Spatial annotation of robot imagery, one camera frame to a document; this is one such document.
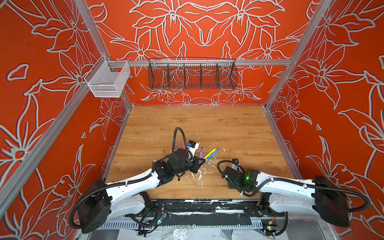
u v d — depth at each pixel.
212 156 0.92
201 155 0.74
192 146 0.68
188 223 0.70
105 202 0.41
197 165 0.66
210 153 0.92
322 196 0.40
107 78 0.93
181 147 0.70
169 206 0.75
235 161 0.74
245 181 0.61
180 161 0.57
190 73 1.01
